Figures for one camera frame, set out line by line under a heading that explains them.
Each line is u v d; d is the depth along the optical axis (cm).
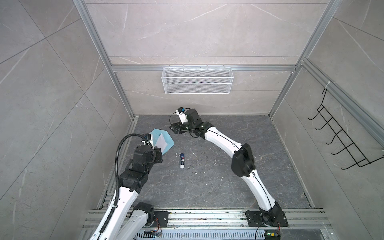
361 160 58
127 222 56
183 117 80
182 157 94
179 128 82
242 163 59
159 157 66
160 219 73
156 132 107
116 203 44
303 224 74
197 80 101
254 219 73
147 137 61
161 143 82
